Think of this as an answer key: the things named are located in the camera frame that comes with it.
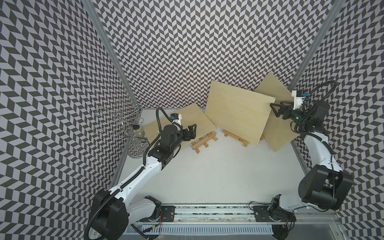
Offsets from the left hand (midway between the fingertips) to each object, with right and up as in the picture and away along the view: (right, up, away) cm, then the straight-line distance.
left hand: (189, 126), depth 79 cm
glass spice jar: (-36, -5, +20) cm, 41 cm away
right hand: (+45, +11, -1) cm, 47 cm away
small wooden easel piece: (+12, -7, +18) cm, 23 cm away
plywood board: (+52, -4, +9) cm, 53 cm away
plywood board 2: (+30, +7, +4) cm, 31 cm away
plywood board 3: (0, +8, +33) cm, 34 cm away
